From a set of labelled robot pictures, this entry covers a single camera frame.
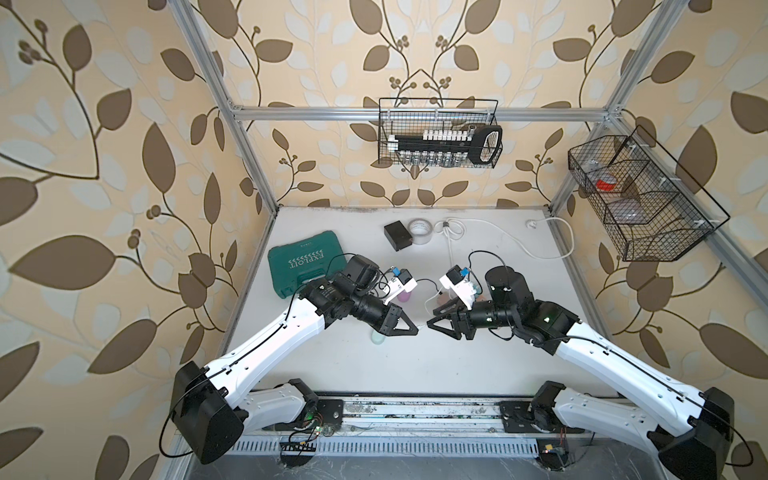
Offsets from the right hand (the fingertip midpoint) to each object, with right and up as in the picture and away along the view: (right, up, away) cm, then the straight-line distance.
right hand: (432, 319), depth 69 cm
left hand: (-5, -1, -3) cm, 6 cm away
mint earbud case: (-14, -10, +17) cm, 24 cm away
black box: (-8, +20, +40) cm, 46 cm away
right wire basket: (+55, +27, +6) cm, 62 cm away
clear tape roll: (+1, +22, +44) cm, 49 cm away
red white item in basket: (+48, +33, +12) cm, 60 cm away
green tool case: (-42, +10, +30) cm, 53 cm away
